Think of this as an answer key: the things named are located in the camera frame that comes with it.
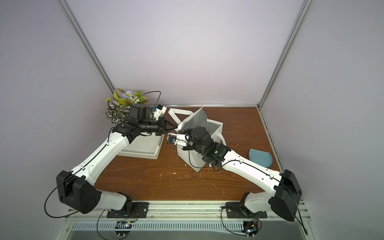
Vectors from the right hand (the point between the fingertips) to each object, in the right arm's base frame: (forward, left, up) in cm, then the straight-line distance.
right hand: (181, 126), depth 71 cm
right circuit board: (-37, -34, -32) cm, 59 cm away
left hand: (-1, +2, 0) cm, 2 cm away
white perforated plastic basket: (+6, +28, -30) cm, 42 cm away
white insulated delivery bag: (+7, -3, -4) cm, 9 cm away
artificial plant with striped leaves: (+16, +39, -4) cm, 43 cm away
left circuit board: (-37, +28, -31) cm, 56 cm away
